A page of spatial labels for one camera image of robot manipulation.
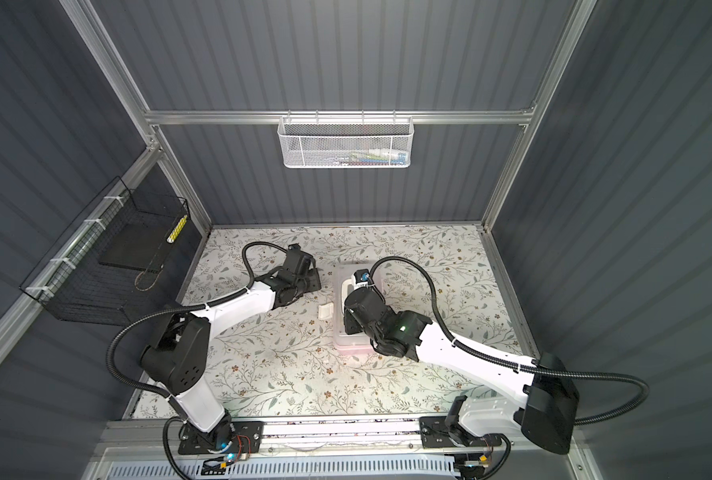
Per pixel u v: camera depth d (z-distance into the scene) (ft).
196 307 1.66
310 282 2.73
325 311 3.05
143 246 2.58
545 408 1.29
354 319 1.92
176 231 2.66
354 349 2.86
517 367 1.39
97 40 2.37
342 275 2.95
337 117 2.90
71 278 2.11
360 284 2.19
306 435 2.47
